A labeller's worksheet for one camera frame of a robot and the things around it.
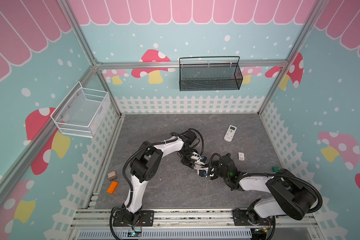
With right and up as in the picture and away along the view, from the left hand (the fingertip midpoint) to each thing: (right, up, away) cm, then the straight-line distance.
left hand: (192, 162), depth 94 cm
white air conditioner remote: (+27, +18, +12) cm, 35 cm away
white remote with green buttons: (+4, -1, -5) cm, 6 cm away
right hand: (+6, +1, -5) cm, 8 cm away
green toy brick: (+50, -3, -4) cm, 50 cm away
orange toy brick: (-46, -12, -11) cm, 48 cm away
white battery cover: (+32, +3, +3) cm, 32 cm away
